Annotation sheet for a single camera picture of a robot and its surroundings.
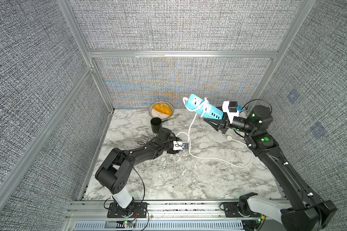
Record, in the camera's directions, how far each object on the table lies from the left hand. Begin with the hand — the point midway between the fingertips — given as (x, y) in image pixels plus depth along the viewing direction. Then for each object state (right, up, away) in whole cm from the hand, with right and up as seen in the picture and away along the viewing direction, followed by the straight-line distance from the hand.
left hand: (182, 140), depth 90 cm
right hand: (+9, +16, -31) cm, 36 cm away
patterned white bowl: (-22, +18, +26) cm, 39 cm away
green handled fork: (-7, +14, +23) cm, 28 cm away
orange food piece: (-13, +22, +22) cm, 34 cm away
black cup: (-18, +10, +13) cm, 24 cm away
